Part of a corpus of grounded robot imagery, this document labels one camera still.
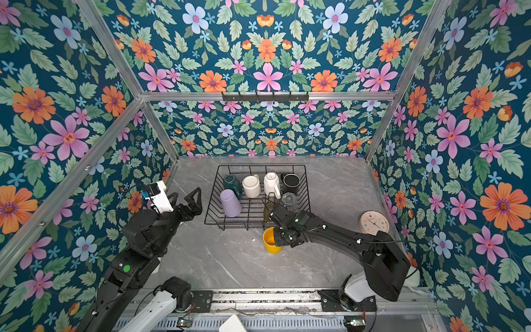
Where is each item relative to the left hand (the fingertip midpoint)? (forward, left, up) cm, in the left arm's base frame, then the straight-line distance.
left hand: (190, 187), depth 63 cm
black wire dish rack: (+18, -10, -33) cm, 39 cm away
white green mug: (+19, -6, -23) cm, 31 cm away
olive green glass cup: (+12, -23, -35) cm, 44 cm away
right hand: (-7, -26, -28) cm, 39 cm away
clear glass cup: (+10, -32, -27) cm, 43 cm away
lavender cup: (+8, -7, -26) cm, 28 cm away
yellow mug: (-5, -22, -32) cm, 39 cm away
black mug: (+17, -34, -24) cm, 45 cm away
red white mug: (+19, -15, -26) cm, 36 cm away
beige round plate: (0, -69, -33) cm, 77 cm away
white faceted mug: (+18, -25, -24) cm, 39 cm away
